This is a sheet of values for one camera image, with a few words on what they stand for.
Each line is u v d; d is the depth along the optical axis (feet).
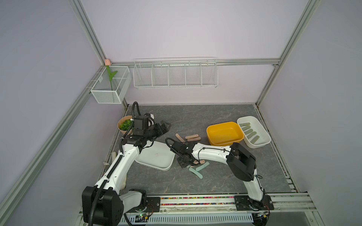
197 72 3.45
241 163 1.63
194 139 3.26
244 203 2.43
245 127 3.45
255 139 3.24
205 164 2.86
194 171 2.78
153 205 2.42
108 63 2.94
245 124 3.48
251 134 3.35
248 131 3.36
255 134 3.34
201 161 2.90
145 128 2.04
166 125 2.38
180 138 3.26
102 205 1.27
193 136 3.34
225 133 3.34
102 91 2.53
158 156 2.98
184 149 2.27
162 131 2.30
